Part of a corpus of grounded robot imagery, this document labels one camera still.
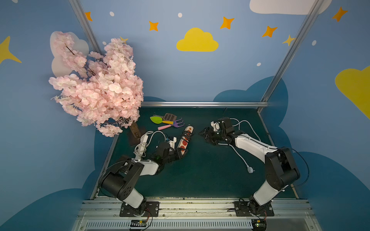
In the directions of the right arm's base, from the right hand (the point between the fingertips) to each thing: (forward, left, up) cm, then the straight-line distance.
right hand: (202, 134), depth 89 cm
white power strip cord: (+5, +38, -8) cm, 39 cm away
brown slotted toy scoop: (+24, +27, -12) cm, 38 cm away
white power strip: (-5, +39, -7) cm, 40 cm away
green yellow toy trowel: (+22, +35, -13) cm, 44 cm away
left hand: (-8, +9, -6) cm, 14 cm away
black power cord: (+1, +10, -3) cm, 11 cm away
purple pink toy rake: (+17, +20, -13) cm, 29 cm away
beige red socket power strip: (-6, +12, -4) cm, 14 cm away
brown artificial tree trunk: (+3, +45, -3) cm, 45 cm away
